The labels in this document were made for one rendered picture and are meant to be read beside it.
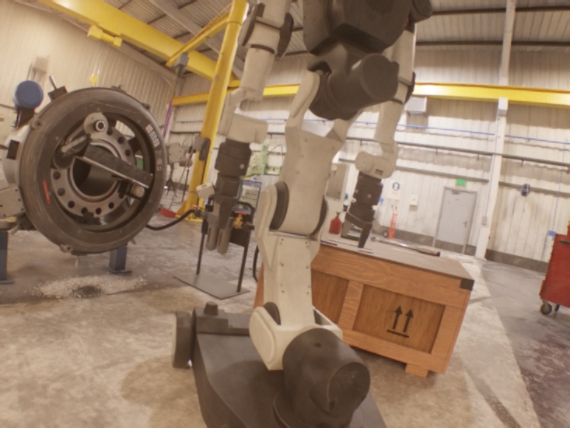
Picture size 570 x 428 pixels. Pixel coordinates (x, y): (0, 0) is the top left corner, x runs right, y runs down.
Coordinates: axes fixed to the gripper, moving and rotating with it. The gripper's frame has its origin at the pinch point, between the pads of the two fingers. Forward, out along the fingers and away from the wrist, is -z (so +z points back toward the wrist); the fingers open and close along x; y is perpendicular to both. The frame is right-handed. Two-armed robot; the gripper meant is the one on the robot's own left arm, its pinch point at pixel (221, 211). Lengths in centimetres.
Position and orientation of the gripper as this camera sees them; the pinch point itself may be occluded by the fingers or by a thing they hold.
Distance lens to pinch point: 83.4
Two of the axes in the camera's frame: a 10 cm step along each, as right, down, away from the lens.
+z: 2.5, -9.4, -2.4
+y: -9.2, -1.6, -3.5
